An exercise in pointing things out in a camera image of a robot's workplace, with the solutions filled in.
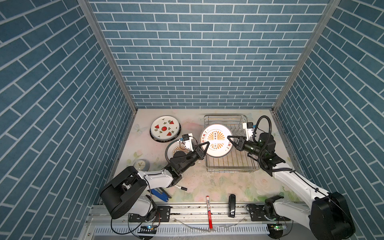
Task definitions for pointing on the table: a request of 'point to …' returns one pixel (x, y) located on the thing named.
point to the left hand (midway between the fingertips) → (210, 145)
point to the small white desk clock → (141, 165)
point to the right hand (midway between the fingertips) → (226, 136)
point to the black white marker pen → (181, 188)
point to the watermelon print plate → (165, 128)
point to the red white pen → (209, 214)
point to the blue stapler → (158, 193)
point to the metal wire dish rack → (236, 161)
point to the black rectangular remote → (232, 205)
